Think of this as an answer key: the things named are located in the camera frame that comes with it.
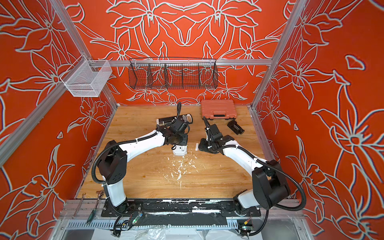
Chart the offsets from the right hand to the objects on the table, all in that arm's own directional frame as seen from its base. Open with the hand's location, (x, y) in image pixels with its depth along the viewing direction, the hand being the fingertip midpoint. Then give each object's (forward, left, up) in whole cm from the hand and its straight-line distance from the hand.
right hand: (200, 145), depth 86 cm
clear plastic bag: (-41, +20, -10) cm, 47 cm away
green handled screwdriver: (-26, +53, -8) cm, 60 cm away
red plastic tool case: (+34, -15, -5) cm, 38 cm away
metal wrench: (-32, +62, -9) cm, 70 cm away
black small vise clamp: (+19, -26, -8) cm, 33 cm away
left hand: (+4, +9, 0) cm, 10 cm away
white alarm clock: (-1, +12, -6) cm, 14 cm away
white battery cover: (+4, +2, -9) cm, 10 cm away
